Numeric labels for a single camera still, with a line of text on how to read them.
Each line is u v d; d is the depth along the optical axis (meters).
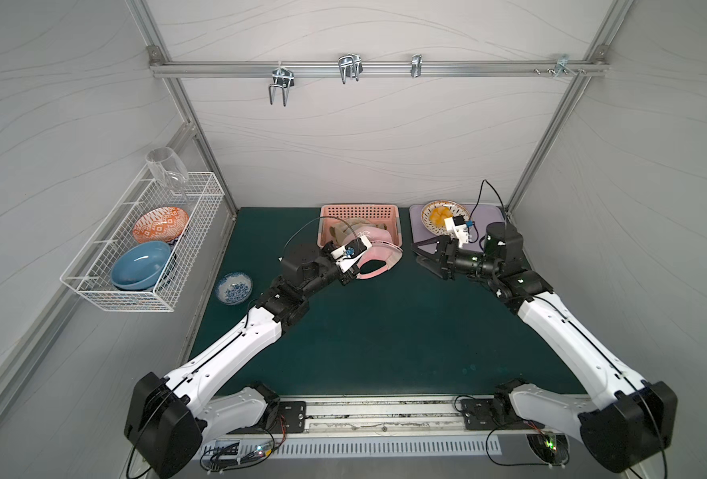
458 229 0.68
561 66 0.77
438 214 1.15
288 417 0.73
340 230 1.07
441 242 0.63
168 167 0.73
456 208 1.19
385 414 0.75
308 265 0.53
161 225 0.71
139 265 0.62
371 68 0.80
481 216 1.18
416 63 0.72
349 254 0.57
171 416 0.38
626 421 0.37
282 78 0.78
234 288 0.96
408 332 0.91
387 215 1.15
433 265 0.69
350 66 0.76
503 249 0.55
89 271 0.56
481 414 0.74
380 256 0.91
